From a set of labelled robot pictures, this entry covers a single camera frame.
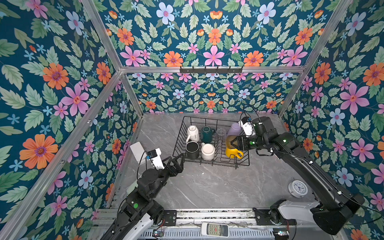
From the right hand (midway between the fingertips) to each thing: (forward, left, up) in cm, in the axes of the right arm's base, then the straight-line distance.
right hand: (235, 140), depth 72 cm
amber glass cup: (+1, +3, 0) cm, 3 cm away
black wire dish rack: (+2, +6, -21) cm, 22 cm away
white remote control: (-34, +11, -25) cm, 43 cm away
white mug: (+15, +23, -16) cm, 32 cm away
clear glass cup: (+17, +4, -17) cm, 24 cm away
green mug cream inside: (+16, +14, -16) cm, 26 cm away
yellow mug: (+4, -2, -19) cm, 19 cm away
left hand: (-8, +26, 0) cm, 27 cm away
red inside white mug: (+4, +14, -16) cm, 22 cm away
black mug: (+5, +23, -15) cm, 28 cm away
